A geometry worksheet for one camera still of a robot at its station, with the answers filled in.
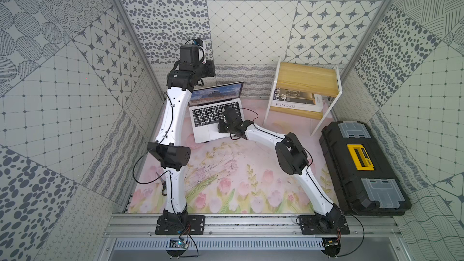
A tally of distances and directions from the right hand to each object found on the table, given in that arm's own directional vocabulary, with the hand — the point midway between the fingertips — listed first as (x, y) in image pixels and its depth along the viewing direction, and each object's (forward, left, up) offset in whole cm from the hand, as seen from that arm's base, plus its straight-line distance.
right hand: (221, 126), depth 101 cm
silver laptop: (+9, +8, +8) cm, 14 cm away
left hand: (+8, +3, +38) cm, 39 cm away
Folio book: (+8, -36, +14) cm, 40 cm away
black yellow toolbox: (-35, -60, +12) cm, 70 cm away
